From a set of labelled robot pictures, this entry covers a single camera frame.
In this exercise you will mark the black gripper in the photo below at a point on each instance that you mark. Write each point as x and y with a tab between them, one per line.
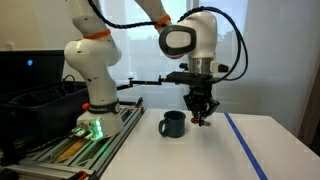
200	90

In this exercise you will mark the marker with orange cap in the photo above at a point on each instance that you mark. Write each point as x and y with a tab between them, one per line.
194	120

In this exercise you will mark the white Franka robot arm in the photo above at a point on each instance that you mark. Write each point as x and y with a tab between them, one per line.
100	73

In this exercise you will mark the dark teal mug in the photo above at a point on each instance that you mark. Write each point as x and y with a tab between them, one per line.
175	126

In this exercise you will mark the blue tape line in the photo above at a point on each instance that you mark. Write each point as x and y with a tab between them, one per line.
245	145

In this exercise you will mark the orange and black clamp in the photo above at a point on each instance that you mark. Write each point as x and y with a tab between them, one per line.
82	174

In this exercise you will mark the black storage bin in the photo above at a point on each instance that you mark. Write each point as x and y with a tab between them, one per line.
40	113

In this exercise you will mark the black monitor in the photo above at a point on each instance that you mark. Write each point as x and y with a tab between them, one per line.
33	70

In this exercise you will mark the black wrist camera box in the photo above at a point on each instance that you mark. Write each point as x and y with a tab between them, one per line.
186	77

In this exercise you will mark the aluminium rail frame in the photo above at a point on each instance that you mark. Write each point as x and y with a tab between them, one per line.
110	146

